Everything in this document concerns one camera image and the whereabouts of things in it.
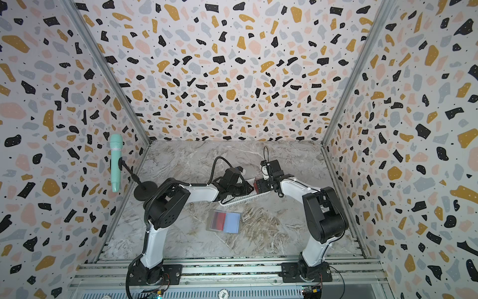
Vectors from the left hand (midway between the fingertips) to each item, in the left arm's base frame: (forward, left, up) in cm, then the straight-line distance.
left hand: (259, 188), depth 95 cm
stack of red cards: (-2, +1, +7) cm, 8 cm away
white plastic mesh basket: (-5, +7, +2) cm, 9 cm away
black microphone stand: (+2, +60, -2) cm, 60 cm away
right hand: (+4, -5, 0) cm, 6 cm away
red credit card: (-15, +20, -3) cm, 25 cm away
